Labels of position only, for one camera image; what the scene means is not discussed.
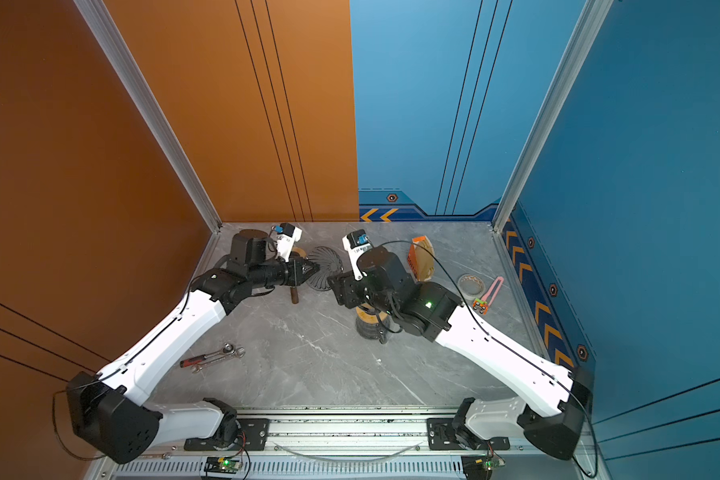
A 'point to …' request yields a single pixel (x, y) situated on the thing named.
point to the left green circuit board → (222, 465)
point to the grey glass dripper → (330, 265)
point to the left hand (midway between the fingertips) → (319, 264)
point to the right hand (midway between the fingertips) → (338, 275)
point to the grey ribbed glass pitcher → (376, 330)
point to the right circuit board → (480, 467)
